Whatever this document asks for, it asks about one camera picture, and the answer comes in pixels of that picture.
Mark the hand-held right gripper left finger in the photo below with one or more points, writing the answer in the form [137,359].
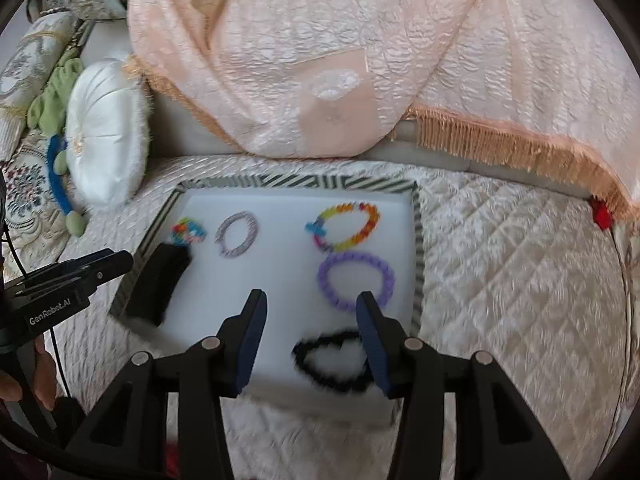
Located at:
[250,345]

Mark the black scrunchie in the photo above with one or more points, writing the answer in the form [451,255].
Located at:
[302,355]

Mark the green and blue plush toy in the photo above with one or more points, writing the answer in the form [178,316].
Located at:
[55,90]

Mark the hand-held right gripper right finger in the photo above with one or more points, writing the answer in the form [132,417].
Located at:
[372,350]

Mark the beige ornate patterned cushion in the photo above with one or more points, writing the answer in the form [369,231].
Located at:
[30,60]

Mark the peach fringed blanket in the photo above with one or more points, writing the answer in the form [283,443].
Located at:
[325,35]

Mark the striped black and white tray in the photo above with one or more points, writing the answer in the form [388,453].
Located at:
[285,260]

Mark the quilted cream bedspread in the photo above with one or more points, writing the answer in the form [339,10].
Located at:
[500,285]

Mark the white round satin cushion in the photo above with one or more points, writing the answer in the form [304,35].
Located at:
[105,130]

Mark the floral embroidered cushion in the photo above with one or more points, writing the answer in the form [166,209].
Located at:
[25,185]

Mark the black rectangular box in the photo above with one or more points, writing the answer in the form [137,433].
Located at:
[155,285]

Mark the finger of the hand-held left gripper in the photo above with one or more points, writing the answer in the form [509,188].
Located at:
[112,266]
[65,266]

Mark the person's left hand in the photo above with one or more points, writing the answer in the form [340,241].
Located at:
[45,380]

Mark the small red object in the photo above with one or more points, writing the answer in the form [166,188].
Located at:
[601,214]

